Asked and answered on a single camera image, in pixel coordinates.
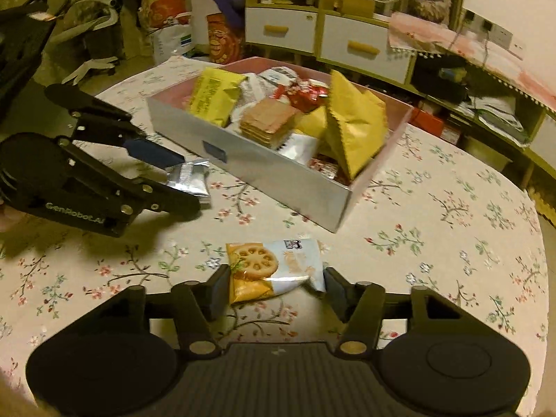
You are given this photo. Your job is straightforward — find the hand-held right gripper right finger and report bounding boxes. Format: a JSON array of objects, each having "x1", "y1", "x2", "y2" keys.
[{"x1": 324, "y1": 267, "x2": 474, "y2": 355}]

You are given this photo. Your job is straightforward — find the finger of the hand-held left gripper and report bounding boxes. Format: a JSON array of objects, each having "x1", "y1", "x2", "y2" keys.
[
  {"x1": 43, "y1": 82, "x2": 186, "y2": 171},
  {"x1": 61, "y1": 138, "x2": 203, "y2": 222}
]

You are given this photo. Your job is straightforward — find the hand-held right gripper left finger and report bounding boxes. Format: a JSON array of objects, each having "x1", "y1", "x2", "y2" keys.
[{"x1": 84, "y1": 265, "x2": 231, "y2": 355}]

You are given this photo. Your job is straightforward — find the silver snack packet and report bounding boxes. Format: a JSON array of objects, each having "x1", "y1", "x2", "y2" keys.
[{"x1": 167, "y1": 161, "x2": 213, "y2": 207}]

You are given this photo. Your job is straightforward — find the orange cookie packet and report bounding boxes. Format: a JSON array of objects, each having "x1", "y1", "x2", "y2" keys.
[{"x1": 226, "y1": 239, "x2": 327, "y2": 305}]

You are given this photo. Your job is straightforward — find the pink and silver cardboard box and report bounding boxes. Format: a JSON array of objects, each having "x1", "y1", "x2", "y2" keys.
[{"x1": 146, "y1": 56, "x2": 413, "y2": 234}]

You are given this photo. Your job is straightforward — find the white packet with small text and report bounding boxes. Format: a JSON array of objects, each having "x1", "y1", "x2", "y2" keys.
[{"x1": 232, "y1": 74, "x2": 279, "y2": 118}]

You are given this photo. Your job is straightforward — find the red brown snack packet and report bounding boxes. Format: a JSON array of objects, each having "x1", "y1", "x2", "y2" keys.
[{"x1": 308, "y1": 158, "x2": 351, "y2": 186}]

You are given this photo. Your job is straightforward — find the white cracker packet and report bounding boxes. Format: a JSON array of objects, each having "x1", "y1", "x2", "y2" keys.
[{"x1": 237, "y1": 98, "x2": 320, "y2": 166}]

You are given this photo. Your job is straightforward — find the white nut packet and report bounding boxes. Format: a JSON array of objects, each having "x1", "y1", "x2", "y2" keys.
[{"x1": 261, "y1": 66, "x2": 301, "y2": 88}]

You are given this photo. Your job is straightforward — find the red and white snack packet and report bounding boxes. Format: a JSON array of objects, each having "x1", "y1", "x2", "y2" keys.
[{"x1": 273, "y1": 79, "x2": 332, "y2": 114}]

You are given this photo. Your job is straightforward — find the white shopping bag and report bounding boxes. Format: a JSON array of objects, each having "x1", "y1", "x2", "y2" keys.
[{"x1": 152, "y1": 22, "x2": 194, "y2": 64}]

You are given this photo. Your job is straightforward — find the white office chair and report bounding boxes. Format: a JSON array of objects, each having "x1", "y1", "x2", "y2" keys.
[{"x1": 56, "y1": 0, "x2": 123, "y2": 86}]

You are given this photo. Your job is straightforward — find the orange printed bag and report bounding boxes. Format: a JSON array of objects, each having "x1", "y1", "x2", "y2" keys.
[{"x1": 206, "y1": 13, "x2": 245, "y2": 65}]

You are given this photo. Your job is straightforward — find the red gift bag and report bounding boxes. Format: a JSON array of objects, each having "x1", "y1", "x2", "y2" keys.
[{"x1": 143, "y1": 0, "x2": 193, "y2": 31}]

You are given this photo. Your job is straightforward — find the black device on shelf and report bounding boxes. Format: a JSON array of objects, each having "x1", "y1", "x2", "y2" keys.
[{"x1": 410, "y1": 54, "x2": 471, "y2": 101}]

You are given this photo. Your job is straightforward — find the pile of papers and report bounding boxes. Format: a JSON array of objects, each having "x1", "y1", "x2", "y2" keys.
[{"x1": 471, "y1": 96, "x2": 529, "y2": 136}]

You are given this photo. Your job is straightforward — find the pink lace cloth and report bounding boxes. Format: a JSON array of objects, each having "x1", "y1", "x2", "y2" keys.
[{"x1": 388, "y1": 12, "x2": 556, "y2": 106}]

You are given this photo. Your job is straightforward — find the black bag with strap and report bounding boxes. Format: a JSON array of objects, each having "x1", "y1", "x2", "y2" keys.
[{"x1": 0, "y1": 0, "x2": 73, "y2": 110}]

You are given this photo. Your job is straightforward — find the white drawer with yellow handle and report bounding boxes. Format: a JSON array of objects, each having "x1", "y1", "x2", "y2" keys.
[
  {"x1": 245, "y1": 6, "x2": 320, "y2": 55},
  {"x1": 319, "y1": 13, "x2": 413, "y2": 84}
]

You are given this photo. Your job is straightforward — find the white wall socket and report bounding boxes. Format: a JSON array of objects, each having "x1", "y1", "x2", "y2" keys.
[{"x1": 465, "y1": 11, "x2": 514, "y2": 47}]

